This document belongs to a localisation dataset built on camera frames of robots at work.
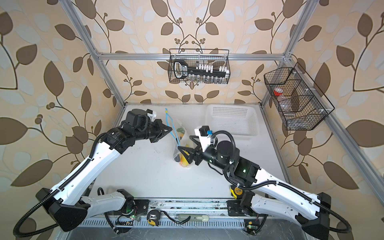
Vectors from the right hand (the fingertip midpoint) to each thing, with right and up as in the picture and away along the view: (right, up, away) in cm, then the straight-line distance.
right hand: (185, 143), depth 60 cm
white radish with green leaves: (-4, +3, +21) cm, 21 cm away
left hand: (-6, +6, +8) cm, 11 cm away
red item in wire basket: (+49, +25, +20) cm, 58 cm away
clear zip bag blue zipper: (-3, -1, +20) cm, 20 cm away
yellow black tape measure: (+25, -28, +17) cm, 42 cm away
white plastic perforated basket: (+36, +9, +52) cm, 64 cm away
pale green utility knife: (-2, -38, +11) cm, 39 cm away
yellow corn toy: (-3, -14, +23) cm, 27 cm away
